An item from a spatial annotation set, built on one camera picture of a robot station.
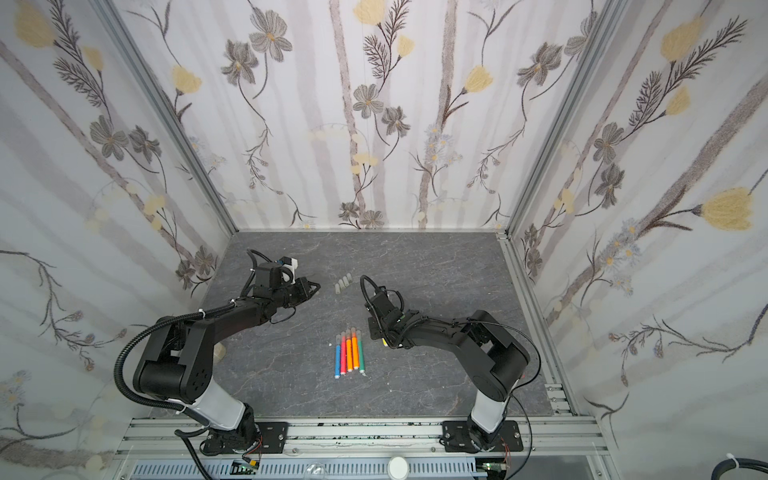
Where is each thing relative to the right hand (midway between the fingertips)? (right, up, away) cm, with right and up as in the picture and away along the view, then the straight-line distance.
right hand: (369, 315), depth 91 cm
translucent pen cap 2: (-11, +10, +13) cm, 20 cm away
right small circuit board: (+32, -33, -21) cm, 50 cm away
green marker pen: (-2, -11, -3) cm, 11 cm away
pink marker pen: (-8, -11, -3) cm, 14 cm away
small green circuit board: (-29, -34, -20) cm, 49 cm away
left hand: (-17, +12, +2) cm, 21 cm away
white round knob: (+8, -27, -29) cm, 41 cm away
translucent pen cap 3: (-12, +7, +12) cm, 18 cm away
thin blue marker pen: (-9, -12, -4) cm, 16 cm away
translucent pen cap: (-9, +10, +13) cm, 19 cm away
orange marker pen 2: (-4, -9, -3) cm, 11 cm away
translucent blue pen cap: (-8, +11, +15) cm, 20 cm away
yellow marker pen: (+5, -5, -12) cm, 14 cm away
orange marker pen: (-6, -9, -1) cm, 11 cm away
